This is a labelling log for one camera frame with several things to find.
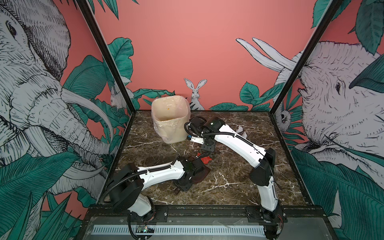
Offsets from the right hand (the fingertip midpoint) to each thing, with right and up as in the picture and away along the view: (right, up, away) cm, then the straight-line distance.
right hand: (207, 142), depth 79 cm
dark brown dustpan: (-5, -14, -11) cm, 19 cm away
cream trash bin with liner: (-24, +17, +23) cm, 37 cm away
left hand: (-13, -23, 0) cm, 27 cm away
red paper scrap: (0, -13, +13) cm, 19 cm away
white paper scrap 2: (+29, +2, +25) cm, 38 cm away
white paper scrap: (+26, +6, +28) cm, 39 cm away
